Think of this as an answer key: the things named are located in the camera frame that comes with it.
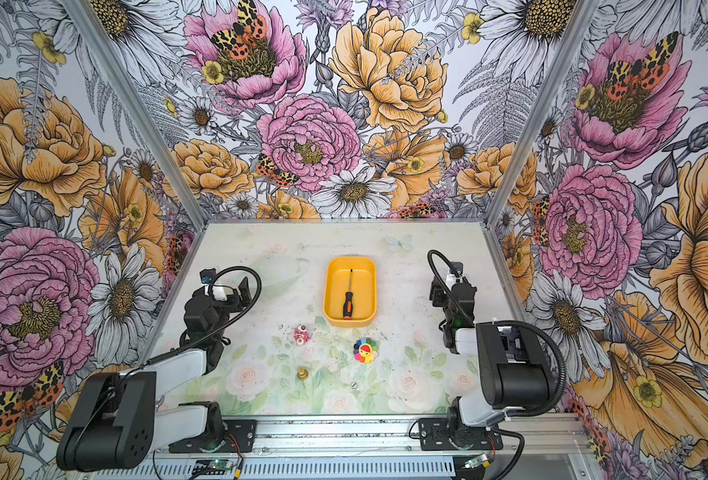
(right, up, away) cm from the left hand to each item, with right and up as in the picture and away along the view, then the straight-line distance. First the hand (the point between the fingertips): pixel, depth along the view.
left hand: (232, 287), depth 89 cm
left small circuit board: (+5, -39, -18) cm, 43 cm away
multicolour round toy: (+39, -18, -2) cm, 43 cm away
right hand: (+64, 0, +5) cm, 64 cm away
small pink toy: (+21, -14, -2) cm, 25 cm away
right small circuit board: (+65, -39, -18) cm, 77 cm away
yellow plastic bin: (+29, 0, +14) cm, 33 cm away
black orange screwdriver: (+34, -6, +7) cm, 35 cm away
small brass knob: (+22, -23, -7) cm, 32 cm away
